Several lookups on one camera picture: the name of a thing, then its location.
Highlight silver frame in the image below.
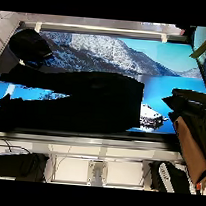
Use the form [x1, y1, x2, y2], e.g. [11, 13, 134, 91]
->
[0, 16, 198, 195]

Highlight black garment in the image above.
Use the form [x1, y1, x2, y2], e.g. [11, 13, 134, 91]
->
[6, 26, 57, 71]
[156, 87, 206, 168]

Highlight black pants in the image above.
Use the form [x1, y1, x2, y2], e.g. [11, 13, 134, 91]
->
[0, 62, 146, 142]

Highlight brown garment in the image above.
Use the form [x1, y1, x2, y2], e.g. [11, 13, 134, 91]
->
[168, 115, 206, 186]

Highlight black cable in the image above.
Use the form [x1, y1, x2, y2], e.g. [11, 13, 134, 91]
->
[0, 137, 32, 155]

